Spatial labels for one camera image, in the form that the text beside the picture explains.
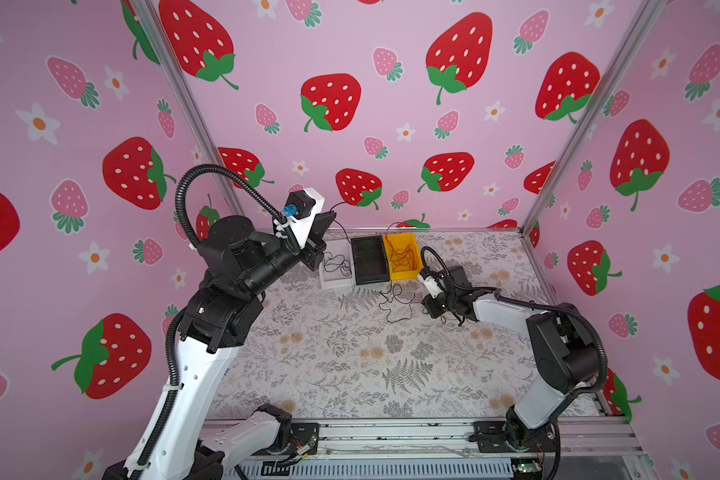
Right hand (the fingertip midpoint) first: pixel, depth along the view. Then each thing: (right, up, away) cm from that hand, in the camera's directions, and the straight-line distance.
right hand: (424, 299), depth 96 cm
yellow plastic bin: (-6, +20, +16) cm, 26 cm away
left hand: (-25, +22, -43) cm, 54 cm away
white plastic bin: (-30, +9, +12) cm, 34 cm away
